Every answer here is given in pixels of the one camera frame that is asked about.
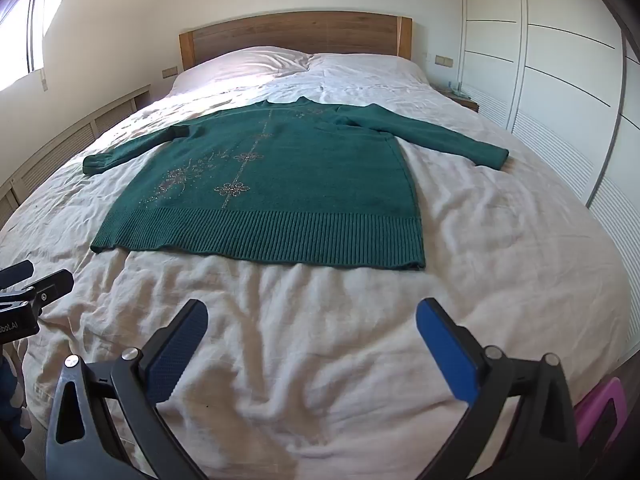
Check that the white pillow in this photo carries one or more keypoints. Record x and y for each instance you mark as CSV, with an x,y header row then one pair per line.
x,y
250,65
365,67

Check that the slatted radiator cover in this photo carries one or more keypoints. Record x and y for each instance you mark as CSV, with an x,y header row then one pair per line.
x,y
55,155

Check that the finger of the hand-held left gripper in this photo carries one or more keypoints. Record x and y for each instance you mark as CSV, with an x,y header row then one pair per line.
x,y
50,287
17,272

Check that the wall switch plate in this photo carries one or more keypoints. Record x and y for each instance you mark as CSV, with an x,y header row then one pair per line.
x,y
443,60
169,71

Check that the white wardrobe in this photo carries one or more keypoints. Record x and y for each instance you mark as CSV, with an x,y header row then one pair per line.
x,y
560,70

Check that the person's left hand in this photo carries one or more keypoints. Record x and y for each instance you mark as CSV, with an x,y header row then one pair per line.
x,y
10,400

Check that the wooden nightstand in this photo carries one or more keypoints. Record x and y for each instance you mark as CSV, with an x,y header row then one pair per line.
x,y
465,101

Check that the green knit sweater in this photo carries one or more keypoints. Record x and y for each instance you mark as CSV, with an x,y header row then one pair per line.
x,y
280,195

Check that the window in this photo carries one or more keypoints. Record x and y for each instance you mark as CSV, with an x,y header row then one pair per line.
x,y
20,25

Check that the pink plastic object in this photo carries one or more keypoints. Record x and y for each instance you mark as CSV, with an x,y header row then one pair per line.
x,y
617,400

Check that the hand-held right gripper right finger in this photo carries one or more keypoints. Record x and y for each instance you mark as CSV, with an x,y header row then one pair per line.
x,y
444,349

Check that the bed with white sheet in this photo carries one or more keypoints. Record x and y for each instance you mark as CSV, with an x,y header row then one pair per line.
x,y
310,340

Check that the wooden headboard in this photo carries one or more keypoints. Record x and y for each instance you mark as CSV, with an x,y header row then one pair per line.
x,y
300,32

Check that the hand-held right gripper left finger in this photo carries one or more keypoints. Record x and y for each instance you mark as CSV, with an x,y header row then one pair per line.
x,y
181,349

